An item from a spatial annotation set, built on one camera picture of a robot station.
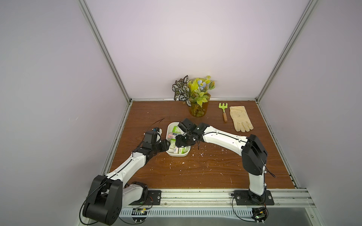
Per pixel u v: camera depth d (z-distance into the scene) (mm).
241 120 1066
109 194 407
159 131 814
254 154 491
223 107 1142
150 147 669
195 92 938
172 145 874
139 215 718
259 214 696
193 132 631
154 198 731
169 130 956
